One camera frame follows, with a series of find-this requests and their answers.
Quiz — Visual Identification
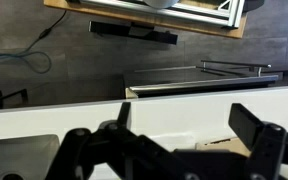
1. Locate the stainless steel sink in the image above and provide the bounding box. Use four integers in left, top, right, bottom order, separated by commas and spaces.
0, 134, 61, 180

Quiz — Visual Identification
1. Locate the blue cable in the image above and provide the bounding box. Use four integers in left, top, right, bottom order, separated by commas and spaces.
0, 49, 53, 75

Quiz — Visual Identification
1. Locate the silver drawer handle bar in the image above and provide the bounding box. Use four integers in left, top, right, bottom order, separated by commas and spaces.
200, 59, 273, 77

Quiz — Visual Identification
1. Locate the beige tray with coffee beans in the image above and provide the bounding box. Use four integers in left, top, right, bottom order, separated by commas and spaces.
195, 135, 252, 158

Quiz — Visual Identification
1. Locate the thin black floor cable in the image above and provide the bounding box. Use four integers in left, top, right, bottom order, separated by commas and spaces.
23, 9, 68, 54

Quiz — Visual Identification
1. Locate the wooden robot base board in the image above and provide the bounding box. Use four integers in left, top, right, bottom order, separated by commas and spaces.
43, 0, 249, 40

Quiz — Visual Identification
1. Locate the aluminium profile frame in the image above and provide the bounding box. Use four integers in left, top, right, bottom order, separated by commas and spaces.
78, 0, 247, 29

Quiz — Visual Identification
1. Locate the black metal bar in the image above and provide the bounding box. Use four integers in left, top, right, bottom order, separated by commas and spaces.
88, 20, 179, 46

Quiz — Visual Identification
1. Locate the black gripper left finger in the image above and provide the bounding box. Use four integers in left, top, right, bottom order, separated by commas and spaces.
45, 101, 198, 180

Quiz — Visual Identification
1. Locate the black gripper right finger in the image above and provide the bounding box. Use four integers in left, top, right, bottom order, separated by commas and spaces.
228, 103, 288, 180

